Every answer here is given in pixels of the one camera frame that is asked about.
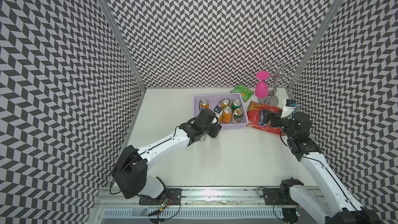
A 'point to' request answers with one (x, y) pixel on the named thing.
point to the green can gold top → (238, 114)
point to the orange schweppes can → (227, 114)
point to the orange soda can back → (225, 102)
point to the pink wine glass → (261, 87)
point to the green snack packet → (245, 92)
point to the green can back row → (236, 103)
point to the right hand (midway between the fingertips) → (271, 112)
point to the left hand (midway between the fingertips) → (215, 125)
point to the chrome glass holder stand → (279, 69)
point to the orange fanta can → (205, 104)
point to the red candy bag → (255, 118)
